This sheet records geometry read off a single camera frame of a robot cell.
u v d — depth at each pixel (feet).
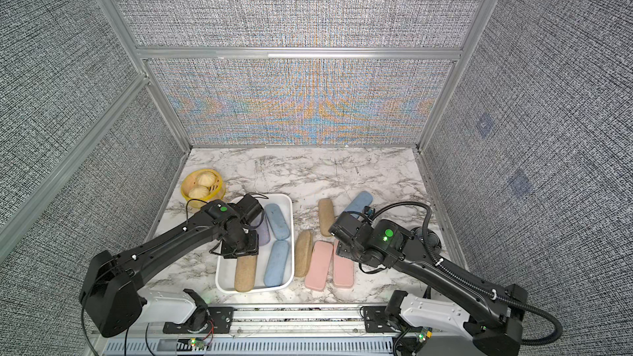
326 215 3.05
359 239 1.67
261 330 2.40
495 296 1.29
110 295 1.32
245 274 2.40
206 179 3.28
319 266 2.67
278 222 3.03
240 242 2.17
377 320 2.40
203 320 2.23
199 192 3.17
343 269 2.67
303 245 2.75
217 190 3.27
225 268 2.66
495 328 1.26
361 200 3.21
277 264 2.67
